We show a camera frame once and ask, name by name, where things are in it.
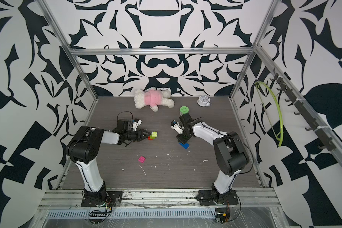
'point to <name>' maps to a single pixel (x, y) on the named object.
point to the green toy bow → (280, 116)
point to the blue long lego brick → (185, 146)
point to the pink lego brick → (141, 159)
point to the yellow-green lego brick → (154, 135)
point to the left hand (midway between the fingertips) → (149, 133)
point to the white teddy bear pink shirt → (153, 98)
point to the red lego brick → (149, 138)
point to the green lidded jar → (184, 109)
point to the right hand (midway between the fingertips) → (181, 135)
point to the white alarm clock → (204, 100)
